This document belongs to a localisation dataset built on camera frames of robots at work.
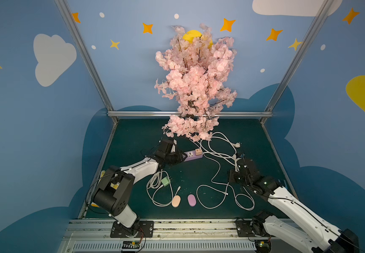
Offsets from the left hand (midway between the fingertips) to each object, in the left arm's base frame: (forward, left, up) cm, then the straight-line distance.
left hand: (186, 154), depth 90 cm
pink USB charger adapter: (+4, -7, -4) cm, 9 cm away
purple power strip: (+4, -3, -8) cm, 9 cm away
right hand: (-10, -23, +2) cm, 25 cm away
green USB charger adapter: (-13, +12, -8) cm, 20 cm away
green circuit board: (-43, +25, -12) cm, 51 cm away
